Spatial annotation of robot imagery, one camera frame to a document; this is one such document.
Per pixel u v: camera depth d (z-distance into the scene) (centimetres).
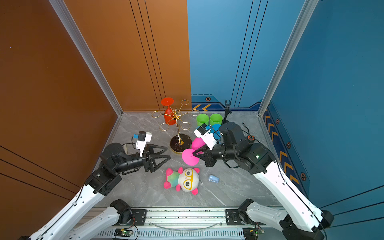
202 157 58
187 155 60
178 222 73
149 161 53
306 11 71
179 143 98
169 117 79
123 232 71
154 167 54
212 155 51
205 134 51
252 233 70
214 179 85
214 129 51
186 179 79
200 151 54
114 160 49
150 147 62
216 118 100
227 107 97
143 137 54
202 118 97
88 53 86
